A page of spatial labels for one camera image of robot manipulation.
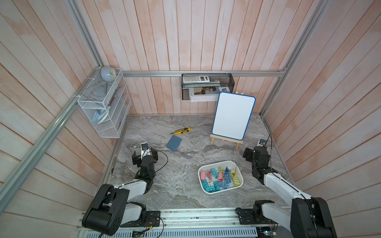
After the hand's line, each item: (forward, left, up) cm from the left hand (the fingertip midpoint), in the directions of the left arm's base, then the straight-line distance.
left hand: (144, 150), depth 88 cm
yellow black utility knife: (+21, -22, -8) cm, 31 cm away
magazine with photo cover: (+31, -39, +19) cm, 54 cm away
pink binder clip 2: (-13, -39, -5) cm, 41 cm away
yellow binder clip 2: (-9, -47, -6) cm, 48 cm away
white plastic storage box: (-7, -53, -5) cm, 54 cm away
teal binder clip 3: (-19, -43, -6) cm, 47 cm away
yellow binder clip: (-17, -54, -5) cm, 57 cm away
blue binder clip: (-14, -50, -6) cm, 52 cm away
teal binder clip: (-12, -43, -5) cm, 45 cm away
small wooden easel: (+10, -53, -2) cm, 54 cm away
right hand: (+2, -68, 0) cm, 68 cm away
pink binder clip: (-13, -35, -6) cm, 38 cm away
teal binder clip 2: (-19, -37, -7) cm, 42 cm away
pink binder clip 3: (-14, -46, -6) cm, 48 cm away
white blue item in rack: (+11, +23, +19) cm, 32 cm away
